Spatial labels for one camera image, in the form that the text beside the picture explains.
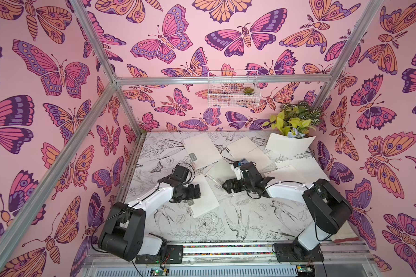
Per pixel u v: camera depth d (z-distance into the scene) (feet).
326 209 1.49
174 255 2.41
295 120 3.00
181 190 2.20
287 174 3.19
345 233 2.57
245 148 3.73
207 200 2.96
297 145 3.28
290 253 2.36
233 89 3.12
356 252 2.46
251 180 2.33
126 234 1.39
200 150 3.63
